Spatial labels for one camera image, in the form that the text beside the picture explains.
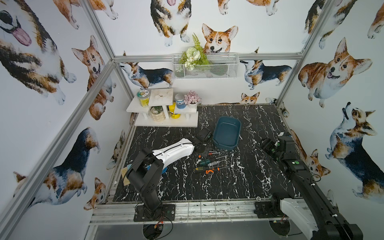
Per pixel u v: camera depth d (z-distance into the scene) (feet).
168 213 2.40
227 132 3.46
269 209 2.33
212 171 2.81
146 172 1.49
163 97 3.15
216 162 2.96
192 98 2.95
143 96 3.11
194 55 2.57
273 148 2.39
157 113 3.58
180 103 3.11
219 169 2.88
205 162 2.90
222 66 3.04
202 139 2.26
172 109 3.36
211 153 3.12
